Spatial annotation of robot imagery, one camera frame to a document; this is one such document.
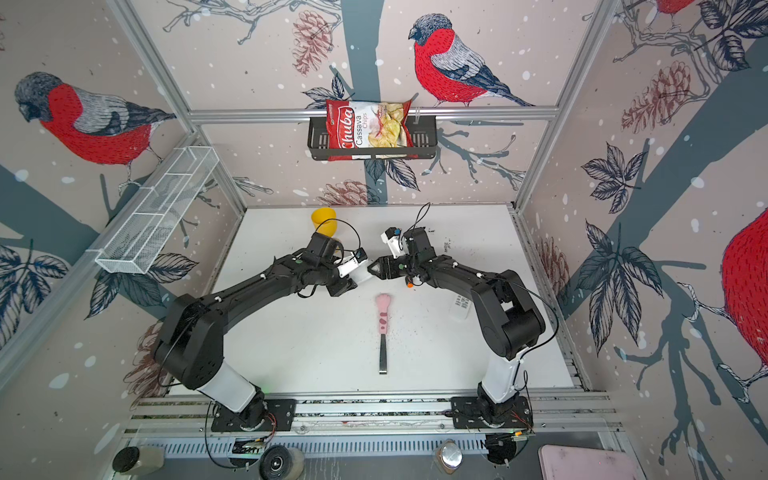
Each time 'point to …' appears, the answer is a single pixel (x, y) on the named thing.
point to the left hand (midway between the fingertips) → (349, 275)
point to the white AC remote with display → (360, 273)
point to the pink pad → (559, 462)
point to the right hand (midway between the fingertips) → (372, 272)
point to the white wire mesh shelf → (157, 208)
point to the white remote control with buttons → (459, 306)
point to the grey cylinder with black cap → (133, 460)
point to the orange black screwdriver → (409, 282)
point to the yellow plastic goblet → (325, 221)
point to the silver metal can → (450, 456)
